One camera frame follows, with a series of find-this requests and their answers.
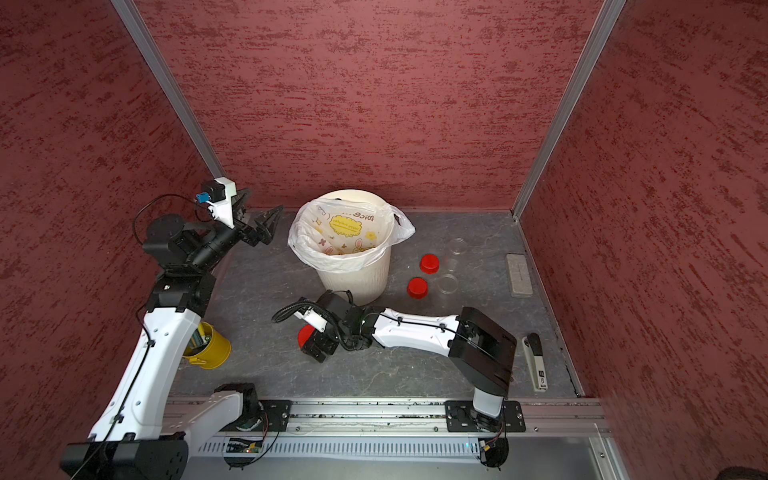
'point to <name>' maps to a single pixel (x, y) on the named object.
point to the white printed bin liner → (346, 236)
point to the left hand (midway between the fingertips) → (263, 203)
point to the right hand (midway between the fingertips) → (316, 340)
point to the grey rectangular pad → (519, 276)
